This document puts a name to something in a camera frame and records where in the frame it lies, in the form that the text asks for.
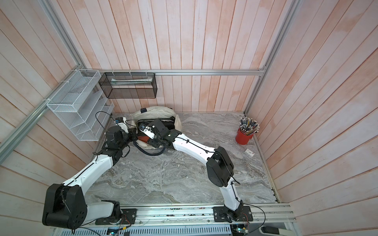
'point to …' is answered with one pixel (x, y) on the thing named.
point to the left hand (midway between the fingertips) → (137, 129)
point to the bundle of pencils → (248, 127)
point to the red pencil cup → (242, 138)
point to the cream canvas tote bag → (152, 112)
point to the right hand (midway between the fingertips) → (152, 135)
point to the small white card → (249, 151)
